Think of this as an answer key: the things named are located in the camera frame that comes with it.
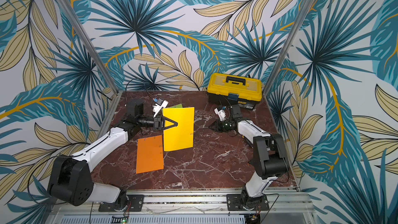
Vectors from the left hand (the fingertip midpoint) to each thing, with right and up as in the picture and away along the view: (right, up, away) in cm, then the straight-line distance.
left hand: (175, 126), depth 71 cm
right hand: (+18, -3, +20) cm, 27 cm away
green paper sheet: (-4, +10, +38) cm, 39 cm away
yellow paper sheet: (+3, -5, +3) cm, 6 cm away
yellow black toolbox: (+33, +21, +30) cm, 49 cm away
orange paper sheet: (-18, -19, +19) cm, 32 cm away
